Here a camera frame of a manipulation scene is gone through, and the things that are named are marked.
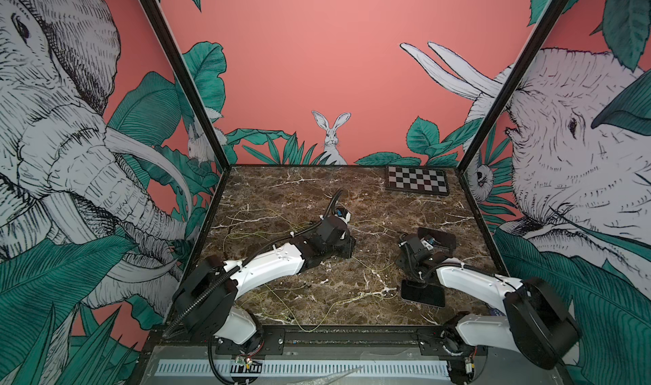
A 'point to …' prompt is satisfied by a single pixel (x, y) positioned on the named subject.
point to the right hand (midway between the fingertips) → (397, 256)
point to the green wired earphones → (269, 291)
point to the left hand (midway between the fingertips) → (355, 238)
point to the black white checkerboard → (417, 180)
